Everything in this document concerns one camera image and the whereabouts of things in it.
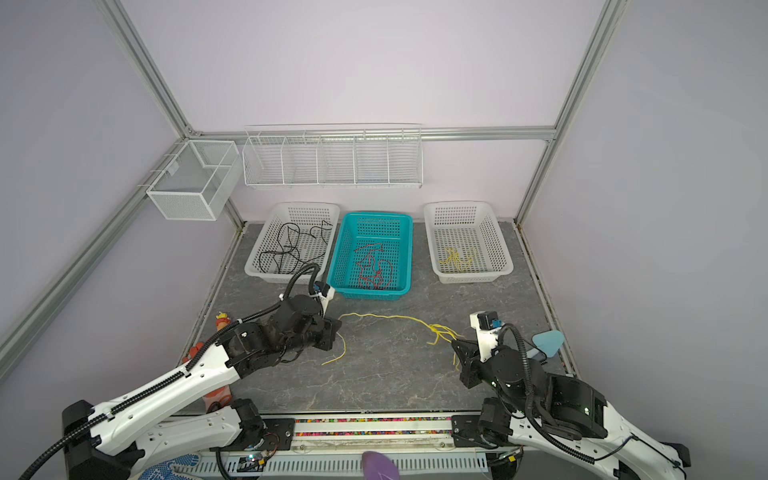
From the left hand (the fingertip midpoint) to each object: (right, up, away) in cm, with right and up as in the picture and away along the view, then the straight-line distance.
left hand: (340, 329), depth 74 cm
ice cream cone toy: (-40, -2, +17) cm, 43 cm away
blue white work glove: (-39, -31, -6) cm, 51 cm away
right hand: (+27, -1, -9) cm, 28 cm away
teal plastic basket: (+5, +17, +36) cm, 40 cm away
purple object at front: (+9, -32, -3) cm, 33 cm away
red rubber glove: (-47, -11, +15) cm, 50 cm away
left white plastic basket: (-21, +33, +42) cm, 58 cm away
